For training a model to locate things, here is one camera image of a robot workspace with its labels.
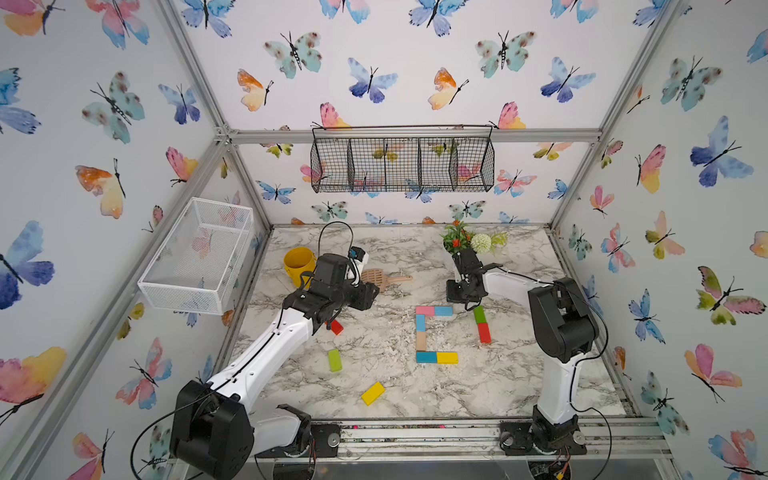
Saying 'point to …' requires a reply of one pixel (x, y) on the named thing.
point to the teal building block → (426, 357)
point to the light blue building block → (421, 322)
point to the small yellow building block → (448, 358)
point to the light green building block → (335, 360)
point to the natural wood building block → (421, 342)
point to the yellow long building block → (373, 394)
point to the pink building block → (425, 310)
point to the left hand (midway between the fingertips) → (372, 284)
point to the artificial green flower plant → (457, 237)
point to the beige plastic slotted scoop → (378, 277)
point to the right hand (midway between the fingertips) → (454, 292)
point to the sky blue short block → (443, 310)
